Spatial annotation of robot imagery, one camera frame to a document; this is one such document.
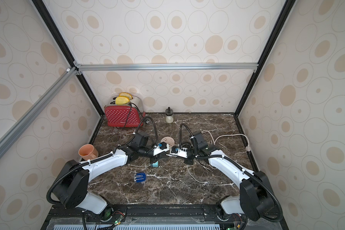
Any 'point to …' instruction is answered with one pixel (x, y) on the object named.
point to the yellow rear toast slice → (126, 94)
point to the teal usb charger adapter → (155, 164)
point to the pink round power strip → (169, 141)
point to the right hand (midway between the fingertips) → (178, 156)
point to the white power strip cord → (248, 148)
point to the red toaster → (123, 115)
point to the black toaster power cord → (131, 103)
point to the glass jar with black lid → (169, 115)
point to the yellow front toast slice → (121, 100)
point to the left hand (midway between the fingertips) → (169, 154)
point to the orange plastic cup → (87, 151)
